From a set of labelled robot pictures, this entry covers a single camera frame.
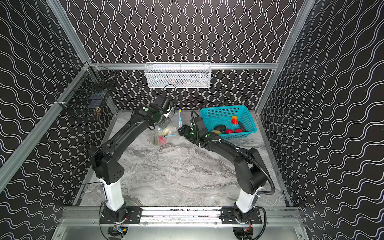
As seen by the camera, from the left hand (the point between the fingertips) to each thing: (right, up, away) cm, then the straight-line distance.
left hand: (166, 119), depth 84 cm
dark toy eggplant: (+35, -5, +21) cm, 41 cm away
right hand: (+8, -8, +5) cm, 13 cm away
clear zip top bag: (-8, -10, +7) cm, 14 cm away
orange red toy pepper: (+46, +1, +26) cm, 53 cm away
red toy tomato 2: (+47, -7, +20) cm, 51 cm away
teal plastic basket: (+43, +4, +30) cm, 52 cm away
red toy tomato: (+39, -7, +18) cm, 44 cm away
